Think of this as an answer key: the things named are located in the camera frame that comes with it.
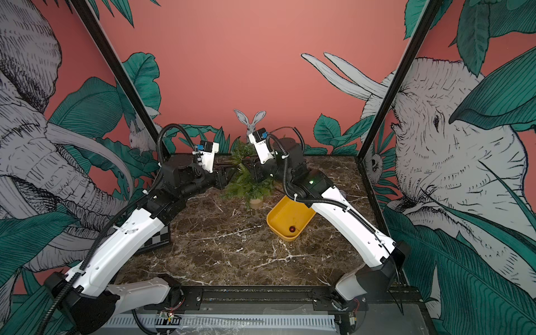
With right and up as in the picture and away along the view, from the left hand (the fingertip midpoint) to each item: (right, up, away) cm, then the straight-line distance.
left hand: (235, 163), depth 67 cm
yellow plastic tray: (+19, -25, +29) cm, 43 cm away
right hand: (+3, +2, -3) cm, 5 cm away
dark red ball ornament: (+20, -28, +23) cm, 42 cm away
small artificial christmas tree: (+1, -9, +14) cm, 17 cm away
